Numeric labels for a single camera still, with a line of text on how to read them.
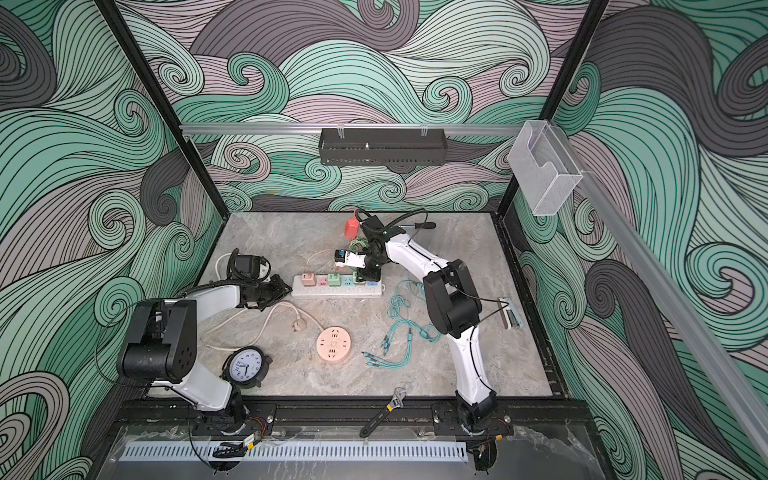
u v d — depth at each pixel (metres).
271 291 0.84
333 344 0.84
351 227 1.17
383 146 0.97
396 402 0.76
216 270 1.01
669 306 0.52
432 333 0.89
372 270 0.84
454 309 0.54
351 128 0.93
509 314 0.90
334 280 0.92
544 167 0.79
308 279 0.92
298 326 0.87
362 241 0.98
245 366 0.80
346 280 0.97
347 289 0.95
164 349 0.46
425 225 1.15
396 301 0.94
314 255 1.07
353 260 0.84
